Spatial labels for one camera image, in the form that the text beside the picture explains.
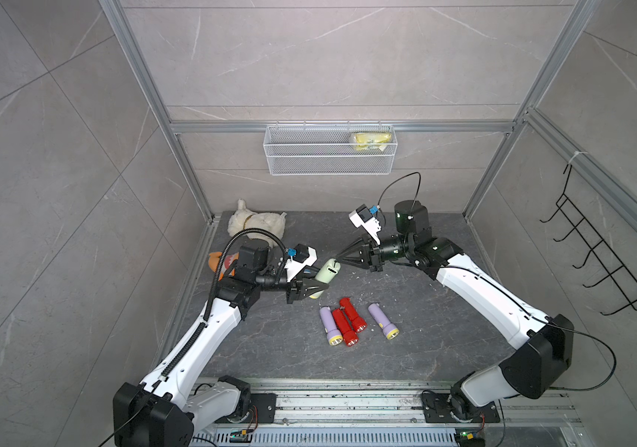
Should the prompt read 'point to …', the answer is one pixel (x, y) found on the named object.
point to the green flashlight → (327, 273)
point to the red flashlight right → (359, 324)
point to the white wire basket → (325, 150)
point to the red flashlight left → (349, 335)
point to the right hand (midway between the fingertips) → (340, 260)
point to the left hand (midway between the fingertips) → (325, 276)
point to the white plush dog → (243, 221)
